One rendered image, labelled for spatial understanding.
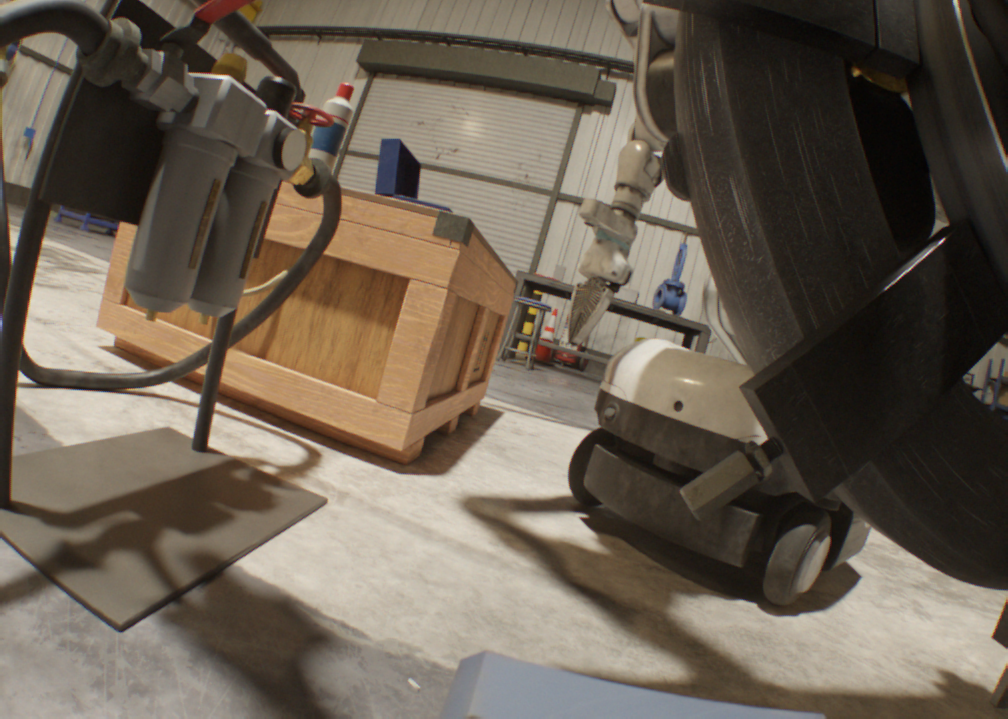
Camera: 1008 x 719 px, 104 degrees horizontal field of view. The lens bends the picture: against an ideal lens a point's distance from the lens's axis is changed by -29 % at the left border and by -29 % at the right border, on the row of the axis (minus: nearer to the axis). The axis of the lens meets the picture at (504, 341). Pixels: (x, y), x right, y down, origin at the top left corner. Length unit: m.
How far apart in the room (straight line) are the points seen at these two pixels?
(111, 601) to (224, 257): 0.37
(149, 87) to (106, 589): 0.42
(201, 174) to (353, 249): 0.51
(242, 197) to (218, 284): 0.10
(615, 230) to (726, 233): 0.66
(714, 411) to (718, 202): 0.54
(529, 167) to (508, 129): 0.81
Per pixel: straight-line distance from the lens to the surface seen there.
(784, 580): 0.89
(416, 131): 10.17
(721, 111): 0.36
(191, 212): 0.56
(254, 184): 0.64
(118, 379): 1.07
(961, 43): 0.38
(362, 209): 1.03
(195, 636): 0.49
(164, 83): 0.52
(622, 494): 0.93
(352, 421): 1.01
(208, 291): 0.63
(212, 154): 0.57
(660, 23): 0.91
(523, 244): 8.99
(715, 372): 0.88
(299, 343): 1.07
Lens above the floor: 0.30
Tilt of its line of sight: 1 degrees down
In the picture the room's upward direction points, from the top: 16 degrees clockwise
